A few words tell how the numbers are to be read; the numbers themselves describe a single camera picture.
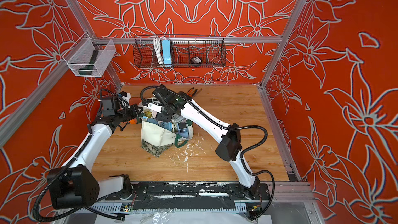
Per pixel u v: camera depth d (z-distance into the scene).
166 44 0.90
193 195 0.73
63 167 0.42
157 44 0.88
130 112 0.72
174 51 1.00
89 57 0.90
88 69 0.79
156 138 0.77
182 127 0.81
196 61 0.95
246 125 0.48
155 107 0.67
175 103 0.53
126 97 0.74
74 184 0.44
